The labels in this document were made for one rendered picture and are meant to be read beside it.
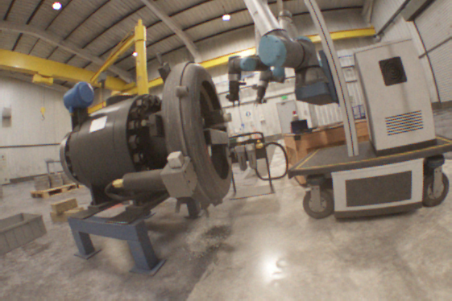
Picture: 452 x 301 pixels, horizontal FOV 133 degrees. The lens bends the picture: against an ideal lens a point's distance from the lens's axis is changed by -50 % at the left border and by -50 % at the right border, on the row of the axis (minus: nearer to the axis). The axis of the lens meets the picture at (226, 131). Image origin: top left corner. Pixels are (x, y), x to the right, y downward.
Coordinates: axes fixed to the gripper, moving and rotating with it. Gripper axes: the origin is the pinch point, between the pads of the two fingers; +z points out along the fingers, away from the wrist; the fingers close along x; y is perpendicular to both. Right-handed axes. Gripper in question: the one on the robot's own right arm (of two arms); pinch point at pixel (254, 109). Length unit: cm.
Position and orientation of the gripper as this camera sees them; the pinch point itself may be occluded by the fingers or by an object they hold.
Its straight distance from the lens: 165.0
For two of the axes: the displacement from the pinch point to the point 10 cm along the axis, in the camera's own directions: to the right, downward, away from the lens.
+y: 8.3, 2.3, -5.0
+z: -2.3, 9.7, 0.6
